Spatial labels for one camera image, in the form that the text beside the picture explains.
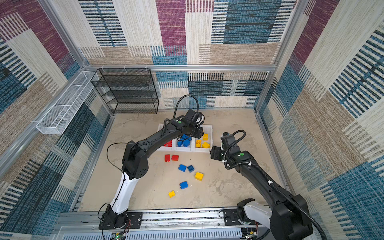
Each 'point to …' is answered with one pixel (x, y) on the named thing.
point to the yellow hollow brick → (198, 143)
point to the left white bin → (174, 147)
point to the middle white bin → (190, 148)
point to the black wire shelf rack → (127, 90)
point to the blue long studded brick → (179, 143)
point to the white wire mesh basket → (55, 119)
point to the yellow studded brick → (199, 176)
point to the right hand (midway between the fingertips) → (216, 154)
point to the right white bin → (207, 129)
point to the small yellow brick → (171, 194)
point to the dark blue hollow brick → (190, 168)
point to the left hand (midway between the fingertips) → (203, 131)
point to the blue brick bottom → (184, 185)
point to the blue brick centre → (182, 167)
